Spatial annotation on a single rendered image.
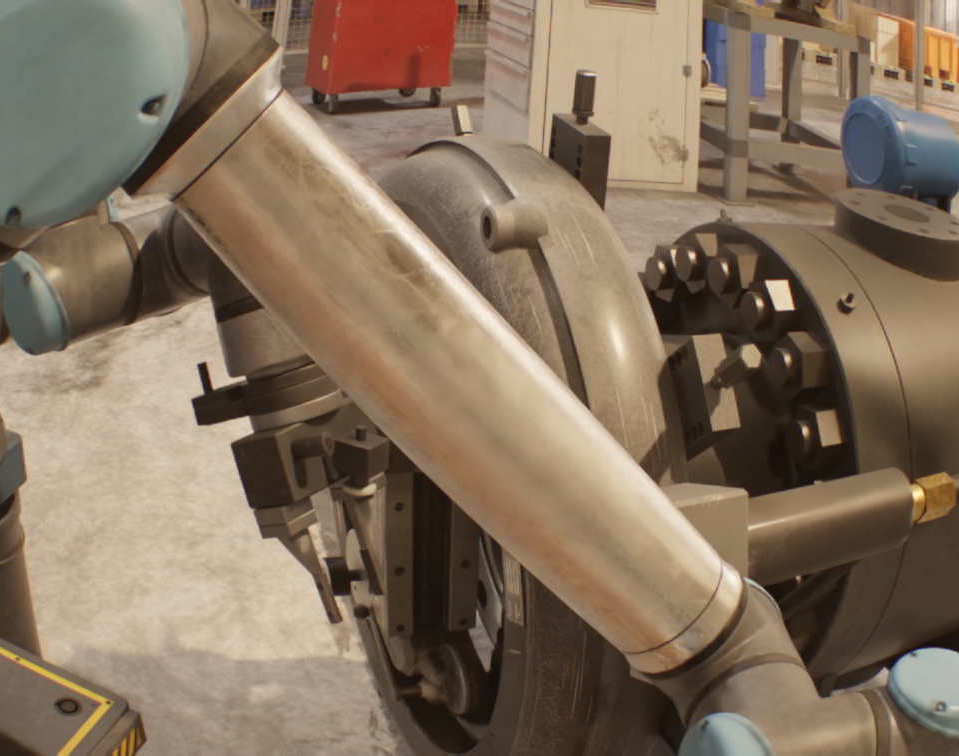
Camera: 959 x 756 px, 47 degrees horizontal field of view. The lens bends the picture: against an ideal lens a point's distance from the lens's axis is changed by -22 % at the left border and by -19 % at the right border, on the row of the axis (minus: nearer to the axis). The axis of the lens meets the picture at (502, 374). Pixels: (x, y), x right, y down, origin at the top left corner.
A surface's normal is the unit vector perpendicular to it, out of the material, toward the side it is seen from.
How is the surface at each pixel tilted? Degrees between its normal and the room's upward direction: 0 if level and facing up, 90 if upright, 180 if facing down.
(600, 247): 28
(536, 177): 15
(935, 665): 5
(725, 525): 68
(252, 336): 78
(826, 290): 23
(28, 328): 95
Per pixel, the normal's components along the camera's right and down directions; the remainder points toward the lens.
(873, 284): 0.19, -0.72
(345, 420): 0.87, -0.18
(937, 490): 0.34, -0.14
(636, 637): -0.29, 0.66
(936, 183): 0.32, 0.65
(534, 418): 0.58, -0.10
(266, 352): -0.01, 0.11
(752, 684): -0.26, -0.88
